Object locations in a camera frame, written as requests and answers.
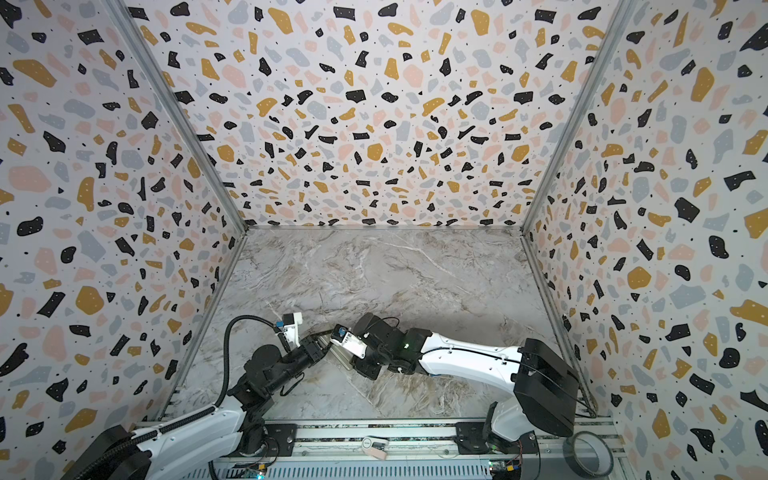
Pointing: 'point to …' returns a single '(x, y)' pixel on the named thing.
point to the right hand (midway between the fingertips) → (348, 353)
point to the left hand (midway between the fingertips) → (338, 332)
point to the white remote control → (343, 355)
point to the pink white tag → (375, 447)
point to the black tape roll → (605, 459)
